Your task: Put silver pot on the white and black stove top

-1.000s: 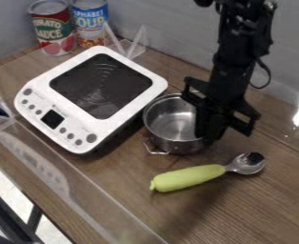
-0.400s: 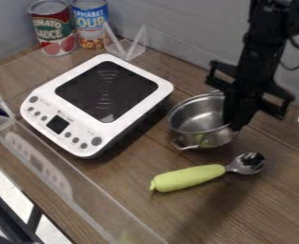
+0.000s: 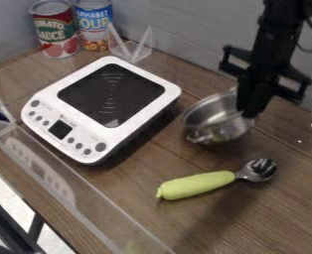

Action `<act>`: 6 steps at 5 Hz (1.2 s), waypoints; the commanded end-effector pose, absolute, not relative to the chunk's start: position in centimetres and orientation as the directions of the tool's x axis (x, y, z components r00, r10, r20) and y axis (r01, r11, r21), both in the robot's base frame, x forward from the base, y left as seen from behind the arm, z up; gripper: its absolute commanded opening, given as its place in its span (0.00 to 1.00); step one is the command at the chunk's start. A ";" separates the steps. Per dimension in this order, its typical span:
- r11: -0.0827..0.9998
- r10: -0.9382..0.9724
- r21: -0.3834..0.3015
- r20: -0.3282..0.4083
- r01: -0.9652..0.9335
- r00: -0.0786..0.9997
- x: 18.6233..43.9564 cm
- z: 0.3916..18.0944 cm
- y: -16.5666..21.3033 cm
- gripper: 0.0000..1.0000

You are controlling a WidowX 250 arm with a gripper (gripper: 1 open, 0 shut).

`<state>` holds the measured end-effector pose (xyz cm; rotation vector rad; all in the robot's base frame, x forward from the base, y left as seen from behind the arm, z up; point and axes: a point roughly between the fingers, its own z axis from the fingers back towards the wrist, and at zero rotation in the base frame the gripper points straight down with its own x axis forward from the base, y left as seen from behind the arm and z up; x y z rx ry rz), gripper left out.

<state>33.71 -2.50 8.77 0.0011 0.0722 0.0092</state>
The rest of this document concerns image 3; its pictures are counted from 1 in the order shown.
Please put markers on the white and black stove top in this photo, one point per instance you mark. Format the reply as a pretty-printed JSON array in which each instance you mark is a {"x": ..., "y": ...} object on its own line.
[{"x": 91, "y": 112}]

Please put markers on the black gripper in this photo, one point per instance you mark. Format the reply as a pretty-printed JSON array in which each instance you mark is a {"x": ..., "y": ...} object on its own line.
[{"x": 264, "y": 71}]

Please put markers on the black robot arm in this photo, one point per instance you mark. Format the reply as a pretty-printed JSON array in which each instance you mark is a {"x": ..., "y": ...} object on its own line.
[{"x": 285, "y": 16}]

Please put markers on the black table leg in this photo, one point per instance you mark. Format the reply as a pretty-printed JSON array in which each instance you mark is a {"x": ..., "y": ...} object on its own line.
[{"x": 17, "y": 241}]

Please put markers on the silver pot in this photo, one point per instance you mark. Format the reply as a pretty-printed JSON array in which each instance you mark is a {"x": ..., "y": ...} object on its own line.
[{"x": 213, "y": 121}]

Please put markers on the clear acrylic bracket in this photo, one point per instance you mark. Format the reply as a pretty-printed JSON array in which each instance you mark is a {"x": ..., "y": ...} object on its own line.
[{"x": 131, "y": 51}]

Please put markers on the clear acrylic front panel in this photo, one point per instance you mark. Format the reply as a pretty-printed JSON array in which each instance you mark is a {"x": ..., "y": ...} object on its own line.
[{"x": 104, "y": 229}]

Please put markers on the tomato sauce can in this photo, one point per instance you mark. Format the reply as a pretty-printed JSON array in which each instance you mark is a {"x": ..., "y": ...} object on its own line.
[{"x": 56, "y": 28}]

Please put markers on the green handled metal spoon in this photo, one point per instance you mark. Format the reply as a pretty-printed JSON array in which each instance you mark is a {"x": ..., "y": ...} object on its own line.
[{"x": 256, "y": 171}]

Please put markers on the alphabet soup can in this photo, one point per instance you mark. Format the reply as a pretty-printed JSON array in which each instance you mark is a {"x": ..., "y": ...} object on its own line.
[{"x": 94, "y": 18}]

